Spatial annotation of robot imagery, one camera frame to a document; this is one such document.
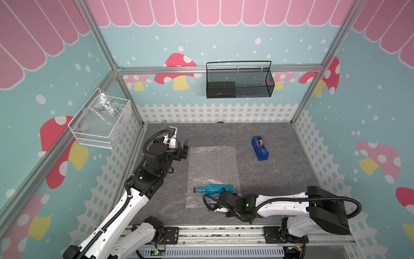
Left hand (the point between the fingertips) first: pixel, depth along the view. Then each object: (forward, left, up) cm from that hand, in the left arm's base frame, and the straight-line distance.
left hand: (176, 141), depth 72 cm
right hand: (-16, -23, -28) cm, 39 cm away
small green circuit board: (-39, +8, -32) cm, 51 cm away
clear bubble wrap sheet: (+5, -15, -30) cm, 34 cm away
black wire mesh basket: (+43, -36, +5) cm, 56 cm away
